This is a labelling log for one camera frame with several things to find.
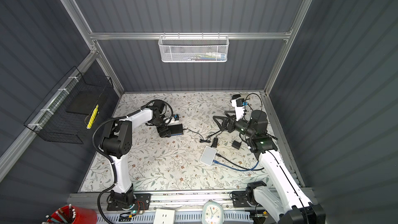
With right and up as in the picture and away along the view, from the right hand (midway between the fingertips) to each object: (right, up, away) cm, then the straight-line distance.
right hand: (221, 116), depth 71 cm
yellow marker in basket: (-60, 0, -1) cm, 60 cm away
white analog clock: (-5, -43, -3) cm, 43 cm away
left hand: (-33, -9, +29) cm, 45 cm away
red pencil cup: (-61, -38, -11) cm, 73 cm away
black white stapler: (+16, +13, +43) cm, 48 cm away
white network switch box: (-6, -23, +15) cm, 28 cm away
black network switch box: (-26, -10, +27) cm, 39 cm away
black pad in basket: (-67, +7, +4) cm, 68 cm away
